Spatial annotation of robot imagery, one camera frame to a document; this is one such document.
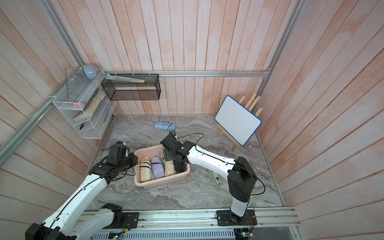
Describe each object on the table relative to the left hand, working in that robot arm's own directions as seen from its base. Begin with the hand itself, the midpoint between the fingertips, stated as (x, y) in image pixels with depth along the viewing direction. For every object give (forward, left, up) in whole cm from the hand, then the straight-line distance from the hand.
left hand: (137, 159), depth 82 cm
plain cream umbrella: (-6, -5, -4) cm, 8 cm away
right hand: (+4, -19, +1) cm, 19 cm away
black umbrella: (-3, -24, -1) cm, 24 cm away
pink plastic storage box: (+5, -7, +1) cm, 9 cm away
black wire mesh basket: (+50, +21, +10) cm, 56 cm away
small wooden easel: (+29, -66, +18) cm, 74 cm away
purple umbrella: (-1, -11, -6) cm, 12 cm away
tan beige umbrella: (-4, -18, -3) cm, 19 cm away
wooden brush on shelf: (+23, +25, +20) cm, 40 cm away
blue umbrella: (+34, -11, -10) cm, 37 cm away
